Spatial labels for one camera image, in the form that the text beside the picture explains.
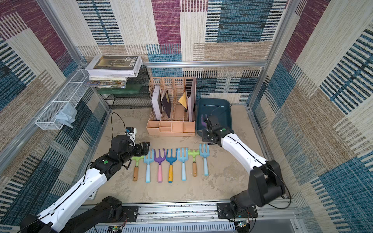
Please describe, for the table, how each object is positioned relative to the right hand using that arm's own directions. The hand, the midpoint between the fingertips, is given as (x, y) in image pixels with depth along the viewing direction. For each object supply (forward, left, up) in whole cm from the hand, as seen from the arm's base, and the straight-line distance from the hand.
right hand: (207, 133), depth 88 cm
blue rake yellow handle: (-10, +22, -13) cm, 28 cm away
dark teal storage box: (+41, -4, -18) cm, 45 cm away
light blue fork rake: (-10, +15, -13) cm, 22 cm away
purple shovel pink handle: (+9, +2, -1) cm, 9 cm away
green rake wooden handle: (-17, +43, -12) cm, 47 cm away
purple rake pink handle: (-10, +29, -14) cm, 34 cm away
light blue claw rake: (-11, +37, -13) cm, 40 cm away
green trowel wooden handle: (-6, +8, -13) cm, 17 cm away
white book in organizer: (+21, +32, +6) cm, 39 cm away
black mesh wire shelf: (+27, +46, +8) cm, 54 cm away
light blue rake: (-6, +1, -13) cm, 15 cm away
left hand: (-8, +37, +4) cm, 38 cm away
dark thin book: (+30, +28, -4) cm, 41 cm away
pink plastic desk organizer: (+38, +24, -10) cm, 46 cm away
